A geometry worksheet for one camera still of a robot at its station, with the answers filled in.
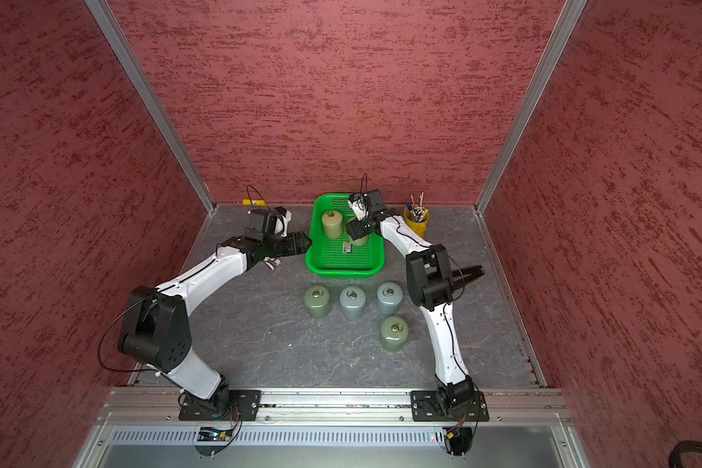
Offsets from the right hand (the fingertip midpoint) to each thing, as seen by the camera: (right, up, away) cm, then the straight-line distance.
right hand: (360, 226), depth 105 cm
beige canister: (-10, +1, -1) cm, 10 cm away
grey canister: (-2, -23, -20) cm, 30 cm away
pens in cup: (+20, +5, -8) cm, 22 cm away
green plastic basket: (-8, -11, -2) cm, 14 cm away
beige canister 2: (0, -5, -7) cm, 9 cm away
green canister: (-13, -23, -21) cm, 33 cm away
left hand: (-19, -7, -15) cm, 25 cm away
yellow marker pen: (-44, +10, +17) cm, 49 cm away
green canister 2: (+9, -30, -26) cm, 41 cm away
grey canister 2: (+9, -21, -20) cm, 30 cm away
